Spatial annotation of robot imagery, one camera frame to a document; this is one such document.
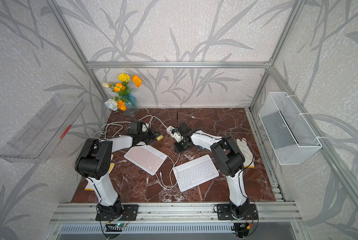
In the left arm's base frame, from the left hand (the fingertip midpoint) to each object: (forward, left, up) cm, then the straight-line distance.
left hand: (161, 133), depth 97 cm
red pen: (-16, +39, +24) cm, 48 cm away
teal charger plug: (-8, -26, -5) cm, 28 cm away
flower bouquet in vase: (+12, +21, +18) cm, 30 cm away
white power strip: (+6, -4, -5) cm, 9 cm away
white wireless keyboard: (-23, -22, -6) cm, 32 cm away
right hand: (-9, -10, -4) cm, 14 cm away
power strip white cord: (+16, +27, -7) cm, 32 cm away
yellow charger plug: (-3, 0, 0) cm, 3 cm away
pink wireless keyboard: (-13, +9, -7) cm, 18 cm away
